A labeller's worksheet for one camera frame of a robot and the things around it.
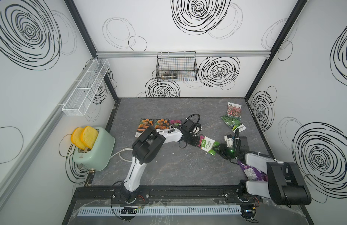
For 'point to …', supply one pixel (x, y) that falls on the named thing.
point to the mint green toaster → (98, 158)
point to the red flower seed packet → (234, 109)
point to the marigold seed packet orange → (162, 123)
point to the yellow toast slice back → (76, 138)
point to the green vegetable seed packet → (233, 123)
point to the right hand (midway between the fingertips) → (216, 149)
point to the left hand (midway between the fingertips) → (199, 143)
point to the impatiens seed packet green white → (176, 122)
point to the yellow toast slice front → (88, 136)
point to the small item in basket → (170, 76)
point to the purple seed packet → (253, 173)
